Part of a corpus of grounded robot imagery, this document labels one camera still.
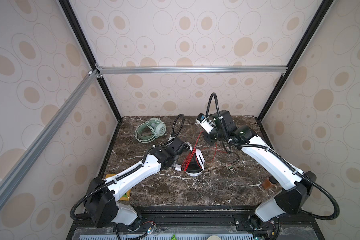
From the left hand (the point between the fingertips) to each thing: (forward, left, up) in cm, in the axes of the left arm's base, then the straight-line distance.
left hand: (174, 150), depth 80 cm
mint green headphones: (+24, +11, -11) cm, 28 cm away
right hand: (+6, -16, +10) cm, 20 cm away
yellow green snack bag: (-20, +26, -16) cm, 37 cm away
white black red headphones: (-8, -12, -1) cm, 15 cm away
